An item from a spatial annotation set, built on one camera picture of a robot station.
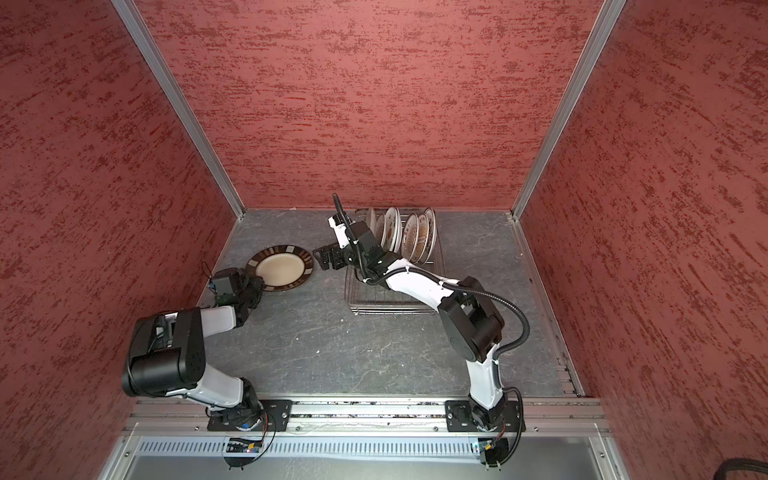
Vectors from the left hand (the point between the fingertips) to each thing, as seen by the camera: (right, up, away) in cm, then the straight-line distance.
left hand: (266, 279), depth 96 cm
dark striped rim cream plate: (+1, +3, +9) cm, 10 cm away
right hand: (+22, +9, -11) cm, 26 cm away
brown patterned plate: (+48, +14, +10) cm, 51 cm away
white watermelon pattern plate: (+41, +16, +3) cm, 44 cm away
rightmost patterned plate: (+54, +18, -4) cm, 58 cm away
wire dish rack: (+33, -6, -1) cm, 34 cm away
